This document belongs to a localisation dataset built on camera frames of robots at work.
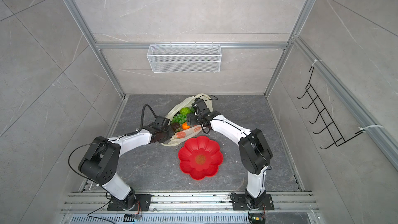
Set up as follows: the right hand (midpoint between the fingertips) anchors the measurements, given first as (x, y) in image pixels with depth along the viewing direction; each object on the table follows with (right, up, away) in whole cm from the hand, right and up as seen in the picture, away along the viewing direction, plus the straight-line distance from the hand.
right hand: (193, 117), depth 92 cm
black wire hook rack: (+60, +4, -23) cm, 64 cm away
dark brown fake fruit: (-12, -6, +5) cm, 14 cm away
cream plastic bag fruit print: (-3, +8, +1) cm, 9 cm away
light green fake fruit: (-6, +4, +12) cm, 14 cm away
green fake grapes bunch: (-9, -1, +9) cm, 13 cm away
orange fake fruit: (-5, -6, +6) cm, 10 cm away
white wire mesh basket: (-7, +38, +9) cm, 40 cm away
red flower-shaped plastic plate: (+4, -23, -3) cm, 24 cm away
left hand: (-13, -8, +3) cm, 15 cm away
